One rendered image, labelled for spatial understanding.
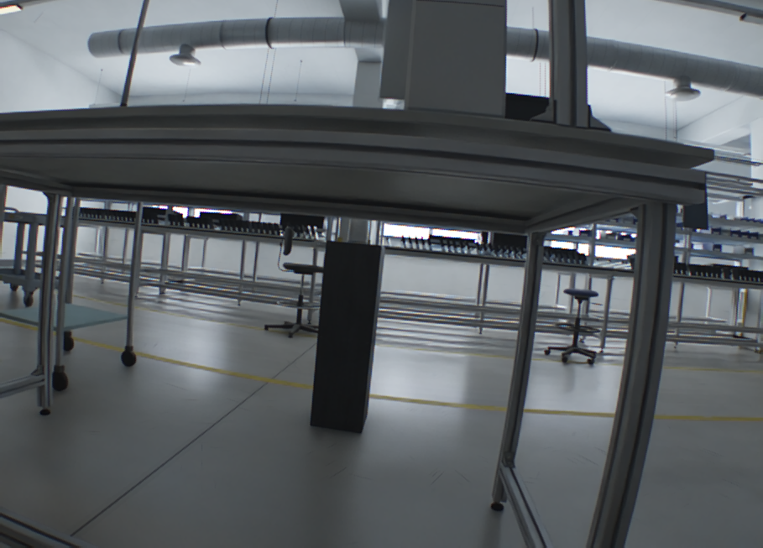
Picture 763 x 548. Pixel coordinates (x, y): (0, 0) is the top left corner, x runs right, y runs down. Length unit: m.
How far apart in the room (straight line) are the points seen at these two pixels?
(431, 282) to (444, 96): 7.12
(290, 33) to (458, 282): 4.96
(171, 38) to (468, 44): 5.31
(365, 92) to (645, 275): 5.22
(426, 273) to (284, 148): 7.11
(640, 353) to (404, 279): 7.07
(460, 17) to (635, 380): 0.59
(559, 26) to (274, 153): 0.45
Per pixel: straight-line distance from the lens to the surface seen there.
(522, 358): 1.39
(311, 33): 5.07
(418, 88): 0.61
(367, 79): 5.79
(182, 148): 0.68
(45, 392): 2.06
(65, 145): 0.83
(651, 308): 0.71
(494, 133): 0.60
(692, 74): 5.73
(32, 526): 1.10
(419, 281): 7.66
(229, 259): 8.42
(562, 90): 0.64
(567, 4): 0.70
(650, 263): 0.70
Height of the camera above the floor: 0.80
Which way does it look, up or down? 1 degrees up
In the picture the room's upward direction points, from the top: 6 degrees clockwise
